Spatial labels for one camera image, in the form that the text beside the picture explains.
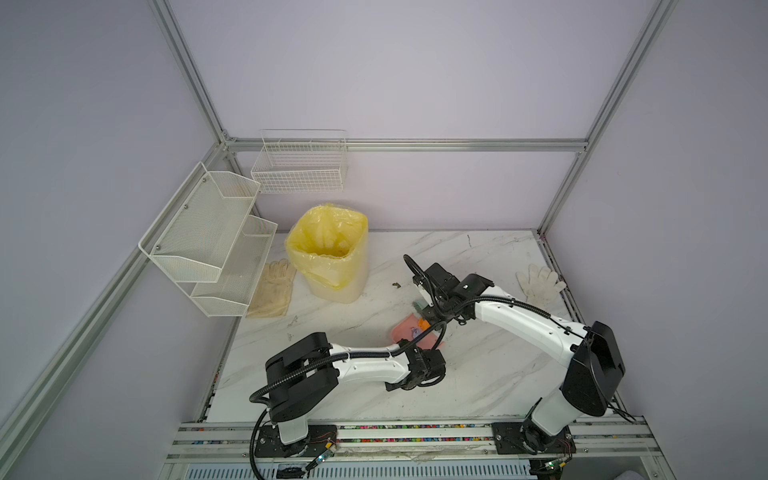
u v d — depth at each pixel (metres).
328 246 1.04
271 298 1.01
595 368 0.43
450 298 0.59
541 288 1.04
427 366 0.60
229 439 0.75
